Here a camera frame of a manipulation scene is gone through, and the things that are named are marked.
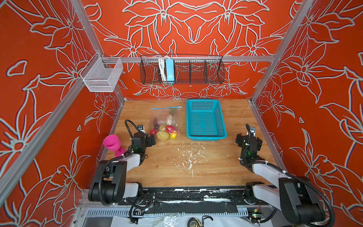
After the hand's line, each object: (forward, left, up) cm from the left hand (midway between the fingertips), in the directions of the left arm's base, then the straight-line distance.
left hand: (145, 134), depth 92 cm
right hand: (+1, -66, +5) cm, 66 cm away
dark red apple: (+3, -5, 0) cm, 6 cm away
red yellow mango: (+1, -19, -1) cm, 19 cm away
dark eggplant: (+7, -6, +1) cm, 10 cm away
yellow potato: (0, -12, -1) cm, 12 cm away
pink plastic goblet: (-11, +15, +7) cm, 20 cm away
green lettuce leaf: (+28, -16, -6) cm, 33 cm away
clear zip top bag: (+11, -12, 0) cm, 16 cm away
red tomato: (+3, -17, +4) cm, 18 cm away
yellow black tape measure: (-44, -32, -3) cm, 55 cm away
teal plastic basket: (+17, -42, -3) cm, 45 cm away
